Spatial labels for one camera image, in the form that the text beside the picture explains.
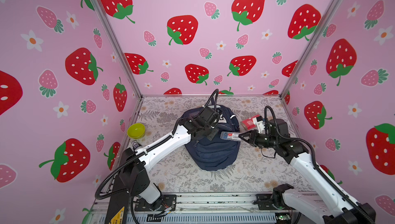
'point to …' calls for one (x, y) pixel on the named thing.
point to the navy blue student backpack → (215, 154)
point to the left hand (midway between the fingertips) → (213, 128)
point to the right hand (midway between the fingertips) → (238, 136)
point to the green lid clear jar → (136, 130)
